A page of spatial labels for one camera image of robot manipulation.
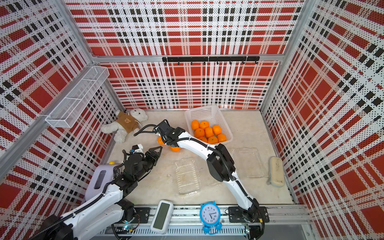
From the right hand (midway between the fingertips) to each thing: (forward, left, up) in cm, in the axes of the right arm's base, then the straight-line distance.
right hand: (176, 133), depth 91 cm
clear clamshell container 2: (-22, -7, -13) cm, 27 cm away
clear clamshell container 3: (-10, -48, -14) cm, 51 cm away
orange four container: (+2, -29, -8) cm, 30 cm away
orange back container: (-4, +10, -3) cm, 11 cm away
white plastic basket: (+25, -24, -11) cm, 37 cm away
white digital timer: (-43, +3, -8) cm, 44 cm away
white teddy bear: (+14, +38, -5) cm, 40 cm away
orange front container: (+13, -11, -7) cm, 19 cm away
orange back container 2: (-8, +1, -6) cm, 10 cm away
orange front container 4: (+9, -26, -8) cm, 29 cm away
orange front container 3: (+7, -21, -9) cm, 23 cm away
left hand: (-12, +5, +2) cm, 13 cm away
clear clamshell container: (-19, -4, +18) cm, 27 cm away
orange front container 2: (+13, -18, -8) cm, 23 cm away
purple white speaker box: (-25, +38, -3) cm, 45 cm away
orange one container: (+6, -14, -8) cm, 17 cm away
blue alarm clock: (-42, -20, -10) cm, 48 cm away
